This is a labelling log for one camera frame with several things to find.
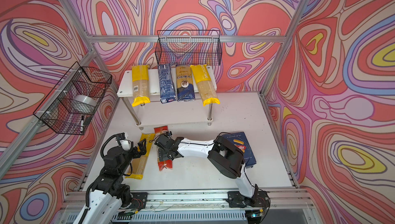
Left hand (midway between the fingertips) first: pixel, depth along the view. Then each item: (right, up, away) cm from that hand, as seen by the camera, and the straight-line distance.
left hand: (139, 140), depth 80 cm
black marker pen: (-24, +9, -8) cm, 27 cm away
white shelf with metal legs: (+39, +36, +2) cm, 53 cm away
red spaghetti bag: (+12, -14, +2) cm, 19 cm away
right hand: (+15, -12, +7) cm, 20 cm away
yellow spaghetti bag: (-2, -14, +2) cm, 15 cm away
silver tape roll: (-24, +21, -7) cm, 32 cm away
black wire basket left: (-29, +18, -8) cm, 35 cm away
